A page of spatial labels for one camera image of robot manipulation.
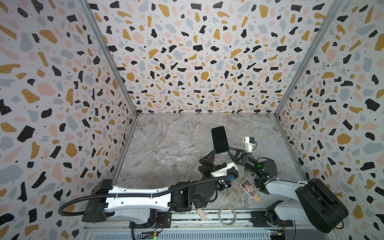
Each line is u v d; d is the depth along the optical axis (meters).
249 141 0.70
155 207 0.45
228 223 0.73
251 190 0.82
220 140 0.74
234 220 0.74
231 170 0.50
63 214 0.39
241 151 0.69
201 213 0.75
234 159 0.69
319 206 0.43
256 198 0.80
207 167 0.54
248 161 0.68
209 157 0.59
